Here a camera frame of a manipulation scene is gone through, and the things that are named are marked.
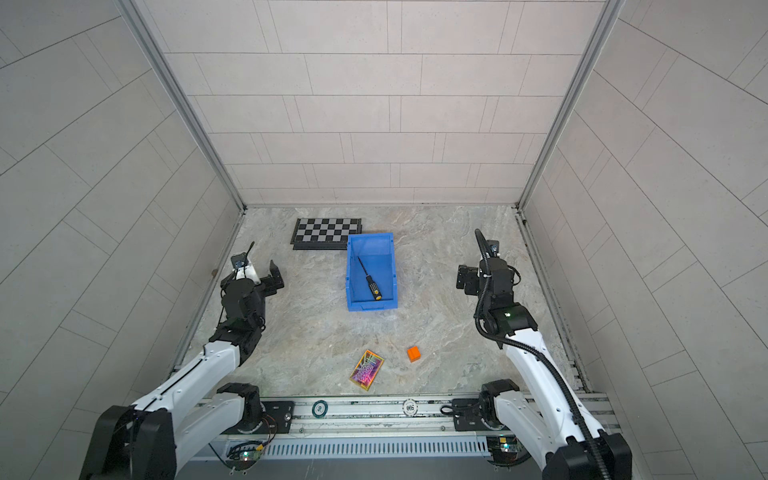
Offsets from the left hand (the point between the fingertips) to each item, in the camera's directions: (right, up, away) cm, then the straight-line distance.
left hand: (262, 260), depth 83 cm
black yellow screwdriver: (+30, -9, +9) cm, 33 cm away
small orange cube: (+42, -25, -4) cm, 49 cm away
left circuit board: (+4, -41, -18) cm, 45 cm away
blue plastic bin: (+29, -5, +15) cm, 33 cm away
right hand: (+60, -1, -2) cm, 60 cm away
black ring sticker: (+19, -35, -11) cm, 42 cm away
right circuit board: (+63, -42, -15) cm, 77 cm away
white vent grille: (+33, -42, -15) cm, 55 cm away
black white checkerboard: (+12, +7, +21) cm, 25 cm away
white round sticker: (+41, -35, -11) cm, 55 cm away
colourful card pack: (+30, -28, -6) cm, 42 cm away
